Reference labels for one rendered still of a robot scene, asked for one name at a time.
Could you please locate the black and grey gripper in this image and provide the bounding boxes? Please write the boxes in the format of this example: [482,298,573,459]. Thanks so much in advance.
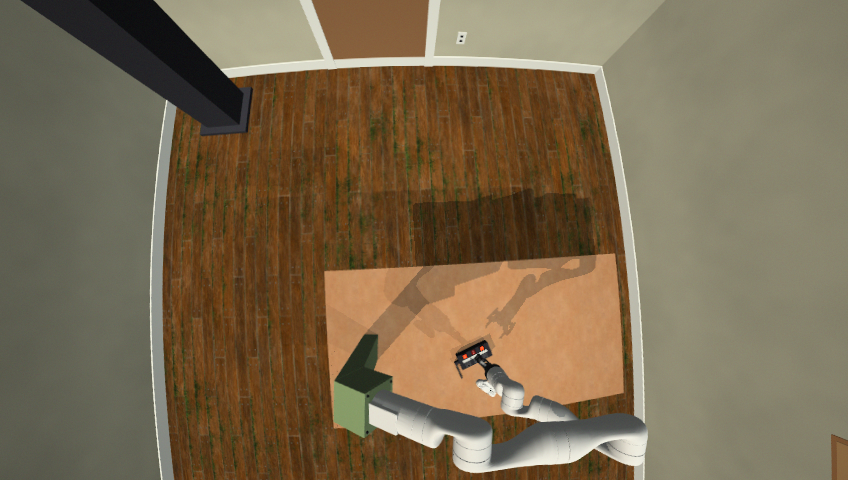
[475,354,501,379]

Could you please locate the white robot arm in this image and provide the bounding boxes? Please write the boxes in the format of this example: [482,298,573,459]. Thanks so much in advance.
[369,367,648,473]

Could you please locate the black power strip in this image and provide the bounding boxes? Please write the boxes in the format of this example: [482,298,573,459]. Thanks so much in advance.
[454,340,493,379]

